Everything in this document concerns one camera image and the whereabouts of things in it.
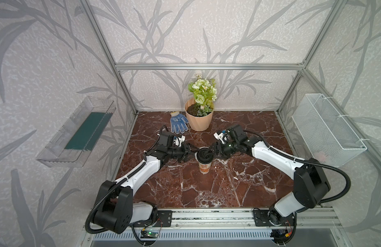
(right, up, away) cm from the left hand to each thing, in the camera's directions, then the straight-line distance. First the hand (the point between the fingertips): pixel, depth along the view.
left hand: (198, 152), depth 79 cm
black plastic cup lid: (+3, -2, -2) cm, 4 cm away
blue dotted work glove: (-16, +16, +34) cm, 41 cm away
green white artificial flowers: (+4, +33, +14) cm, 36 cm away
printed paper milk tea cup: (+4, -9, +3) cm, 10 cm away
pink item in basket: (+58, 0, -6) cm, 59 cm away
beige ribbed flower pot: (0, +15, +21) cm, 26 cm away
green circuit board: (-23, -37, -8) cm, 44 cm away
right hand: (+5, -1, +1) cm, 6 cm away
